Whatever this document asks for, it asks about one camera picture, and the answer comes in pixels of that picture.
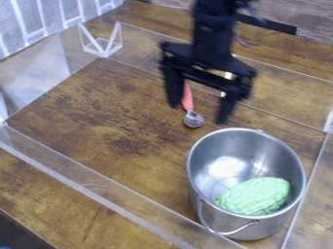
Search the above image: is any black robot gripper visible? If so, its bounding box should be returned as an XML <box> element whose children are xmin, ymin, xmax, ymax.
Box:
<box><xmin>161</xmin><ymin>0</ymin><xmax>258</xmax><ymax>125</ymax></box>

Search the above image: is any green knitted object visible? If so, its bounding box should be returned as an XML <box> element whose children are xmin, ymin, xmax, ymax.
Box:
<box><xmin>214</xmin><ymin>177</ymin><xmax>290</xmax><ymax>215</ymax></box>

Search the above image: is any silver metal pot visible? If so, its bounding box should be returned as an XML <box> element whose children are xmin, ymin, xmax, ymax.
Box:
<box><xmin>186</xmin><ymin>127</ymin><xmax>306</xmax><ymax>240</ymax></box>

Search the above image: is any black strip on table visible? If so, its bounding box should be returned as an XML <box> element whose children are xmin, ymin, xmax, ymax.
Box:
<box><xmin>236</xmin><ymin>14</ymin><xmax>297</xmax><ymax>35</ymax></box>

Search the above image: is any clear acrylic barrier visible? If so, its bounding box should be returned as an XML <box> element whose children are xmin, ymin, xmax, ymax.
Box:
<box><xmin>0</xmin><ymin>21</ymin><xmax>333</xmax><ymax>249</ymax></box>

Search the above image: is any red handled metal spoon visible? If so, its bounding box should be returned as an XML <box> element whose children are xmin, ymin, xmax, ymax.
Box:
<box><xmin>181</xmin><ymin>83</ymin><xmax>205</xmax><ymax>128</ymax></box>

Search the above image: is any clear acrylic corner bracket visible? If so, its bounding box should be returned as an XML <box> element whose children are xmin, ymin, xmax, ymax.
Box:
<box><xmin>76</xmin><ymin>22</ymin><xmax>122</xmax><ymax>58</ymax></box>

